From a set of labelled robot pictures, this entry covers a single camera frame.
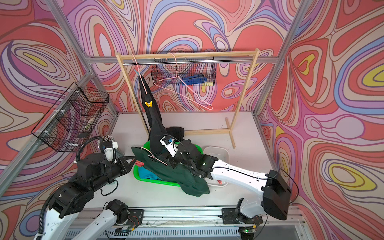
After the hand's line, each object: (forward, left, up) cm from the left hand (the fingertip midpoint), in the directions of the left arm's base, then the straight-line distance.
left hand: (138, 158), depth 64 cm
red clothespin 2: (-1, -39, -27) cm, 48 cm away
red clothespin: (-1, 0, -2) cm, 3 cm away
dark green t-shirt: (-6, -24, -14) cm, 29 cm away
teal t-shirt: (+1, +2, -19) cm, 19 cm away
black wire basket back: (+62, -10, +4) cm, 63 cm away
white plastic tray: (+18, -42, -26) cm, 53 cm away
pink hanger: (+4, -5, -5) cm, 8 cm away
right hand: (+5, -10, -6) cm, 12 cm away
